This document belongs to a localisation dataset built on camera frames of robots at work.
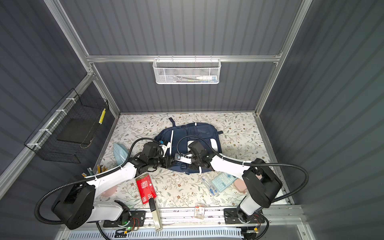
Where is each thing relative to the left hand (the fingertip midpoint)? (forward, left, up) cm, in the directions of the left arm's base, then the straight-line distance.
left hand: (176, 160), depth 85 cm
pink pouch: (-13, -35, -7) cm, 38 cm away
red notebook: (-12, +18, -10) cm, 24 cm away
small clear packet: (-25, -12, -7) cm, 29 cm away
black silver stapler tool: (-24, +10, -5) cm, 27 cm away
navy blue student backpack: (+19, -1, -4) cm, 19 cm away
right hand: (+2, -8, -2) cm, 8 cm away
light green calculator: (-11, -27, -7) cm, 30 cm away
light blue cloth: (+8, +35, -4) cm, 36 cm away
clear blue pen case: (-15, -20, -7) cm, 26 cm away
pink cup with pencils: (-6, +37, +5) cm, 38 cm away
